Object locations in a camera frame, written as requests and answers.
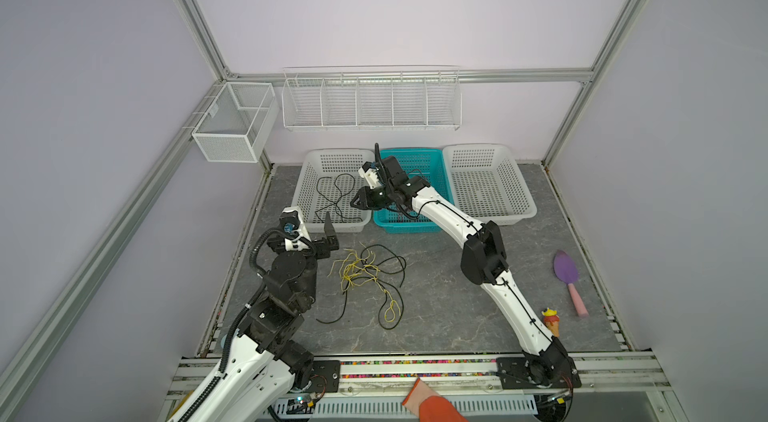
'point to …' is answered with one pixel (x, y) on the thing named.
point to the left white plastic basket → (327, 182)
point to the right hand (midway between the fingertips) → (353, 204)
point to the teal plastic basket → (429, 165)
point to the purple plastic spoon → (567, 271)
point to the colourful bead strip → (420, 376)
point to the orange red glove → (431, 406)
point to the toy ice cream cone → (552, 321)
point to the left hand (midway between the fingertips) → (309, 220)
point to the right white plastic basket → (488, 183)
